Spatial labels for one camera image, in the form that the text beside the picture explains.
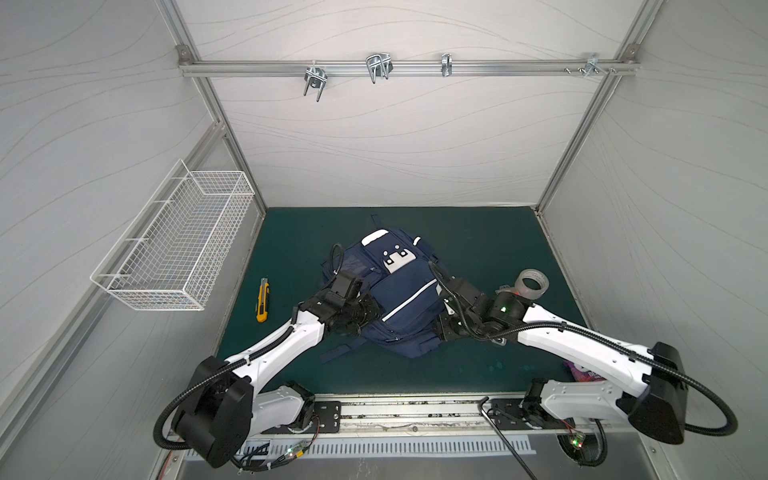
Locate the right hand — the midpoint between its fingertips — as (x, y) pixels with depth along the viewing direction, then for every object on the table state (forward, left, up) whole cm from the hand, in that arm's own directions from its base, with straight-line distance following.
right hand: (441, 318), depth 77 cm
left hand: (+4, +14, -3) cm, 15 cm away
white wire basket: (+3, +64, +19) cm, 67 cm away
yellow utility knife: (+8, +55, -10) cm, 56 cm away
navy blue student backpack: (+19, +13, -4) cm, 23 cm away
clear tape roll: (+16, -30, -13) cm, 36 cm away
